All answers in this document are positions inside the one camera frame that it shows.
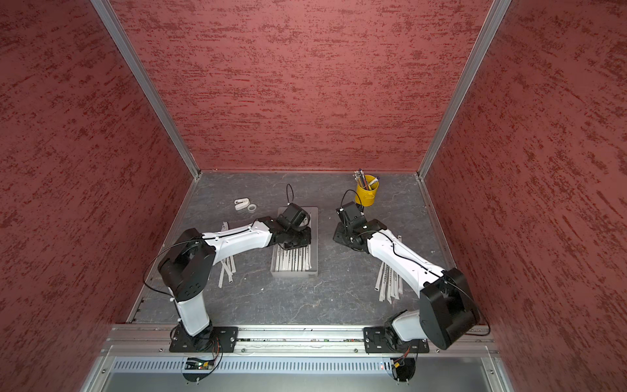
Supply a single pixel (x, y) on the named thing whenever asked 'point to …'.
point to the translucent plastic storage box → (313, 271)
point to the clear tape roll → (251, 205)
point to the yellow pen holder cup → (366, 198)
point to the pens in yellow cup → (359, 176)
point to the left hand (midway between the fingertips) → (310, 245)
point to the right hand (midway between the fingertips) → (340, 240)
